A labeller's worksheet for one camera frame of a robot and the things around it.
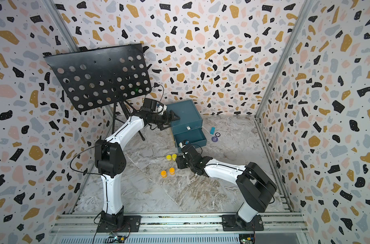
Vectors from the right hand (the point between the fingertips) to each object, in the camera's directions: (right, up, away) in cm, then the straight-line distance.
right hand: (178, 159), depth 87 cm
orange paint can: (-9, -9, +1) cm, 13 cm away
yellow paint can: (-7, 0, +8) cm, 11 cm away
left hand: (-1, +23, +4) cm, 23 cm away
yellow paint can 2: (-4, 0, +8) cm, 9 cm away
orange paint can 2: (-4, -7, +3) cm, 9 cm away
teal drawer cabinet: (+6, +18, +3) cm, 19 cm away
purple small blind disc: (+23, +10, +22) cm, 34 cm away
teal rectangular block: (+22, +16, +26) cm, 38 cm away
